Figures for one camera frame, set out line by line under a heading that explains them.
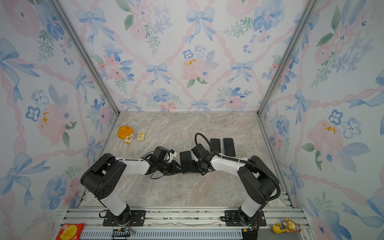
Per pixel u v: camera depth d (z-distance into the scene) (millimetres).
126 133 950
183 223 732
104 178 464
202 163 677
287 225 701
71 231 691
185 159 950
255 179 457
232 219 732
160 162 774
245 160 506
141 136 1040
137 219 743
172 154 875
